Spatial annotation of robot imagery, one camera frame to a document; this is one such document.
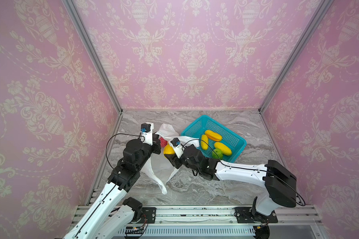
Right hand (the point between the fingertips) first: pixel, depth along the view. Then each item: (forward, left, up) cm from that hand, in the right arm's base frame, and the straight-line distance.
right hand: (170, 151), depth 76 cm
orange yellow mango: (+19, -27, -15) cm, 37 cm away
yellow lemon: (-1, +1, +3) cm, 3 cm away
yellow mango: (+8, -34, -16) cm, 38 cm away
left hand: (+3, +4, +11) cm, 12 cm away
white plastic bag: (-1, +8, -18) cm, 20 cm away
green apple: (+4, -28, -14) cm, 31 cm away
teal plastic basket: (+15, -38, -14) cm, 44 cm away
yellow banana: (+17, -21, -16) cm, 31 cm away
